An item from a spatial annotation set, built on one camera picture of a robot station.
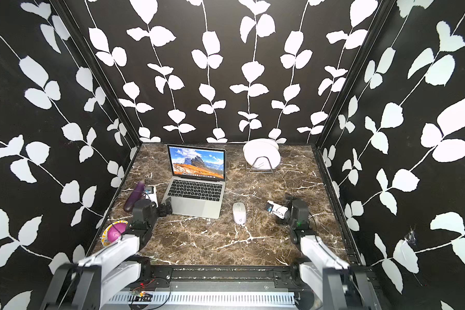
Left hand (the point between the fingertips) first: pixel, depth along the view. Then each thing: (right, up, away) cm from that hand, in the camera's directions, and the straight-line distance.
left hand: (161, 195), depth 89 cm
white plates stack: (+49, +20, +7) cm, 53 cm away
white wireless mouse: (+37, -8, 0) cm, 38 cm away
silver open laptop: (+14, +3, +12) cm, 19 cm away
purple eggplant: (-16, -1, +6) cm, 17 cm away
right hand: (+59, 0, 0) cm, 59 cm away
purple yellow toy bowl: (-16, -14, -11) cm, 23 cm away
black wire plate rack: (+49, +14, +11) cm, 52 cm away
